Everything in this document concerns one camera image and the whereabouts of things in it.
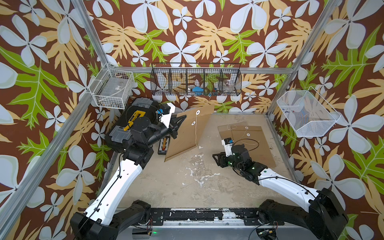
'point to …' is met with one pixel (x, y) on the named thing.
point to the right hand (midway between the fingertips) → (215, 154)
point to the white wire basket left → (112, 87)
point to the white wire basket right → (309, 114)
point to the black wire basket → (196, 79)
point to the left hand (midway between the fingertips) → (184, 114)
